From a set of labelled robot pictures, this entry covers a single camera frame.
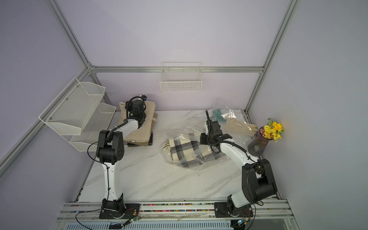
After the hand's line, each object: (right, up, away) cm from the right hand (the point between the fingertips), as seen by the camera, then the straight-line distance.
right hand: (204, 139), depth 91 cm
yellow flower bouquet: (+36, +7, -14) cm, 39 cm away
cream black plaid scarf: (-11, -8, +4) cm, 14 cm away
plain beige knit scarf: (-41, +2, +4) cm, 41 cm away
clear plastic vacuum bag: (-2, +7, +2) cm, 8 cm away
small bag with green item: (+16, +20, +20) cm, 32 cm away
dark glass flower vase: (+33, -4, -2) cm, 34 cm away
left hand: (-53, +24, +7) cm, 58 cm away
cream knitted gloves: (+26, +9, +17) cm, 33 cm away
